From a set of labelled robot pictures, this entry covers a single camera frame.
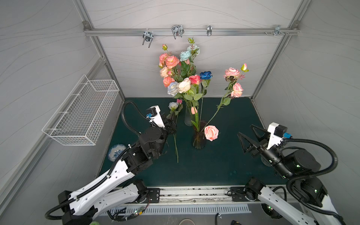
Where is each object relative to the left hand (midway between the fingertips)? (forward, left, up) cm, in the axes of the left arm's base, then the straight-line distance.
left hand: (168, 113), depth 63 cm
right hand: (-9, -32, +2) cm, 34 cm away
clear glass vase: (+23, -10, -31) cm, 40 cm away
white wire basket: (+1, +44, -6) cm, 45 cm away
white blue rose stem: (+34, +2, -33) cm, 47 cm away
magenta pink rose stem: (+41, -2, -33) cm, 53 cm away
